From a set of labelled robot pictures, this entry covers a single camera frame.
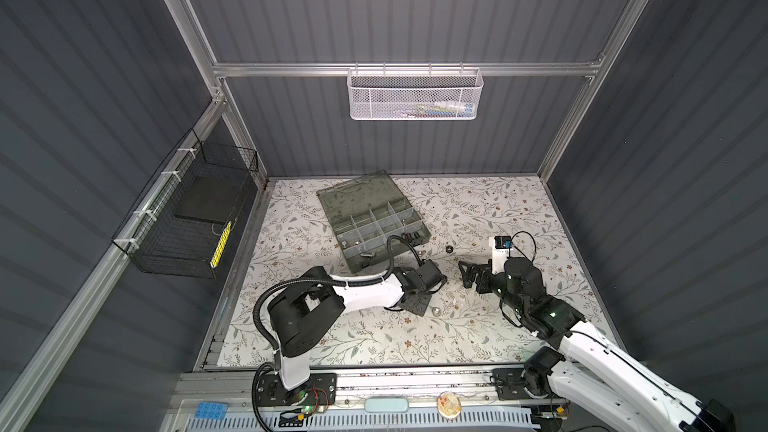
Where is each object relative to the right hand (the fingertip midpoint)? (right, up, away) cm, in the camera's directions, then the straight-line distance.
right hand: (479, 262), depth 79 cm
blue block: (-66, -33, -9) cm, 74 cm away
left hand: (-15, -15, +8) cm, 22 cm away
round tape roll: (-10, -33, -8) cm, 35 cm away
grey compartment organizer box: (-33, +13, +30) cm, 46 cm away
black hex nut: (-4, 0, +20) cm, 21 cm away
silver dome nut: (-10, -16, +8) cm, 21 cm away
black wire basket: (-76, +10, -7) cm, 76 cm away
